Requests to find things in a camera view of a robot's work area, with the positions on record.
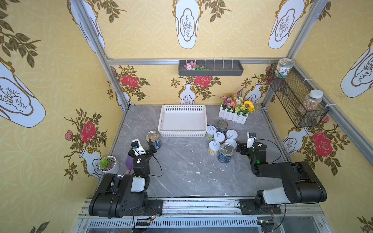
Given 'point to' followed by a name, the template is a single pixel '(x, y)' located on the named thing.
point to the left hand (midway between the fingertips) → (137, 143)
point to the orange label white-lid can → (219, 136)
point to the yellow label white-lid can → (214, 147)
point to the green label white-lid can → (211, 130)
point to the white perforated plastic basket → (183, 121)
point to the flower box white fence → (234, 108)
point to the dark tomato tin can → (221, 126)
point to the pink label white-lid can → (231, 134)
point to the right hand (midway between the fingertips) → (248, 140)
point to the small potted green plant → (109, 164)
